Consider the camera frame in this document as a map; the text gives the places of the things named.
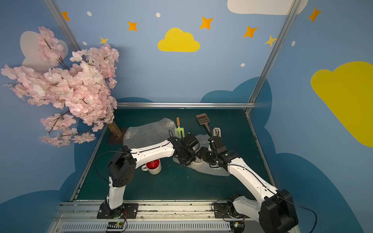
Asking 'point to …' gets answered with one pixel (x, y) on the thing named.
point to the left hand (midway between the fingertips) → (197, 159)
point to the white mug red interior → (154, 167)
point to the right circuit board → (237, 225)
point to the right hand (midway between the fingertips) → (202, 153)
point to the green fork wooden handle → (178, 129)
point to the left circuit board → (115, 225)
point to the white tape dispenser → (216, 132)
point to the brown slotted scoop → (203, 119)
